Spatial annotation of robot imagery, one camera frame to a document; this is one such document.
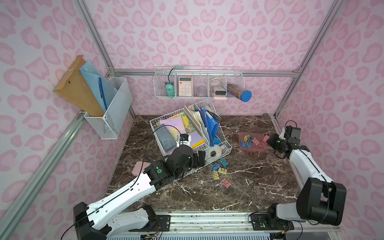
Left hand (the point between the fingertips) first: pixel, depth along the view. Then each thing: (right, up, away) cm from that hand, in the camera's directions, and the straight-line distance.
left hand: (198, 150), depth 71 cm
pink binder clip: (+16, -20, +13) cm, 29 cm away
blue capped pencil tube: (+26, +29, +13) cm, 41 cm away
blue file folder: (+8, +12, +15) cm, 21 cm away
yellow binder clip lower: (+10, -17, +17) cm, 26 cm away
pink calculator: (-8, +37, +24) cm, 45 cm away
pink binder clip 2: (+39, +1, +30) cm, 50 cm away
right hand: (+41, +6, +17) cm, 45 cm away
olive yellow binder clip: (+33, +4, +30) cm, 45 cm away
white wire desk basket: (0, +11, +10) cm, 15 cm away
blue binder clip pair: (+34, -1, +29) cm, 45 cm away
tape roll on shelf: (+11, +42, +24) cm, 50 cm away
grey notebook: (-16, +5, +5) cm, 18 cm away
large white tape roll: (+10, -4, +22) cm, 24 cm away
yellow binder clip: (+14, -14, +15) cm, 25 cm away
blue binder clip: (+11, -13, +19) cm, 26 cm away
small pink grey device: (+13, +31, +19) cm, 38 cm away
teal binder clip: (+16, -10, +21) cm, 29 cm away
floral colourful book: (-5, +11, +15) cm, 20 cm away
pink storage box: (+37, +1, +31) cm, 49 cm away
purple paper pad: (-13, +12, +15) cm, 23 cm away
